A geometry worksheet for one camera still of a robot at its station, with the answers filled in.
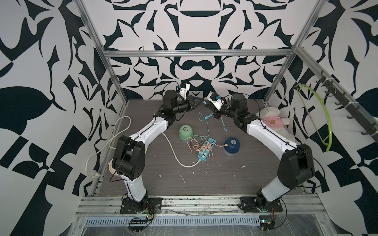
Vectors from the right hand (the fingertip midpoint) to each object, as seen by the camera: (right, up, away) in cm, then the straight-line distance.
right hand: (207, 100), depth 80 cm
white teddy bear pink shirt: (+45, -8, +21) cm, 50 cm away
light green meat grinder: (-12, -18, +9) cm, 23 cm away
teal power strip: (-1, -30, +8) cm, 31 cm away
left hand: (-2, +1, -3) cm, 4 cm away
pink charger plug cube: (+1, -28, +11) cm, 30 cm away
